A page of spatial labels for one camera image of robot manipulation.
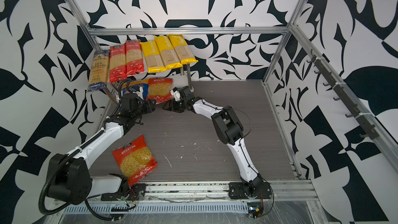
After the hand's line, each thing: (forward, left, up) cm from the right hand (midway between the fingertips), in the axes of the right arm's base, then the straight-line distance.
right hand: (164, 106), depth 94 cm
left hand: (-1, +6, +10) cm, 12 cm away
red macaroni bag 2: (-29, +13, -6) cm, 32 cm away
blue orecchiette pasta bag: (+17, +16, +3) cm, 24 cm away
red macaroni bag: (+13, +5, +1) cm, 14 cm away
